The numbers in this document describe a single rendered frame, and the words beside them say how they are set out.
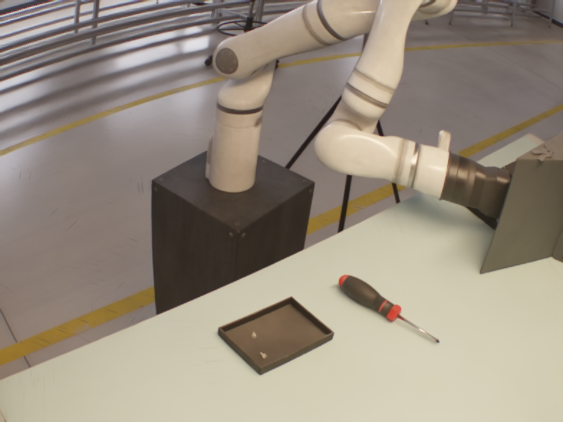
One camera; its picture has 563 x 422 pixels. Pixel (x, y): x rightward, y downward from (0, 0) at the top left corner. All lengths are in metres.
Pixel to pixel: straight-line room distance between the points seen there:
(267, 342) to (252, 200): 0.54
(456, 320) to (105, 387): 0.47
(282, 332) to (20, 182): 2.38
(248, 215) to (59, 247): 1.43
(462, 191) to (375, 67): 0.22
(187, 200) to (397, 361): 0.62
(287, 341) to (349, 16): 0.51
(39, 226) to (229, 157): 1.57
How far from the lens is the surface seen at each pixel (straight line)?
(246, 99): 1.13
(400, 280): 0.84
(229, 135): 1.16
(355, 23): 0.95
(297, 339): 0.72
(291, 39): 1.00
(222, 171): 1.20
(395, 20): 0.85
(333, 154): 0.87
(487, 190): 0.90
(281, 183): 1.27
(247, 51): 1.06
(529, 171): 0.83
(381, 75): 0.86
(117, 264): 2.36
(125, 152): 3.09
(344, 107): 0.93
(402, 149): 0.89
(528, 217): 0.90
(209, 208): 1.18
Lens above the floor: 1.52
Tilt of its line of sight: 34 degrees down
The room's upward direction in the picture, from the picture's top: 8 degrees clockwise
